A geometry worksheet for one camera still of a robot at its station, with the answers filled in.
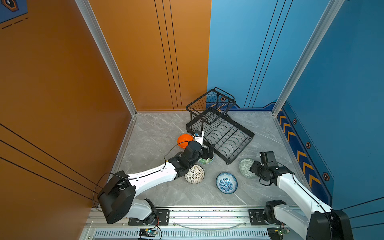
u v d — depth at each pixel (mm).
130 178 453
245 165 892
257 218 725
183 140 968
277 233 702
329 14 716
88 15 718
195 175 866
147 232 706
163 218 734
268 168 643
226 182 835
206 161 916
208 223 727
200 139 696
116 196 419
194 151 591
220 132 1056
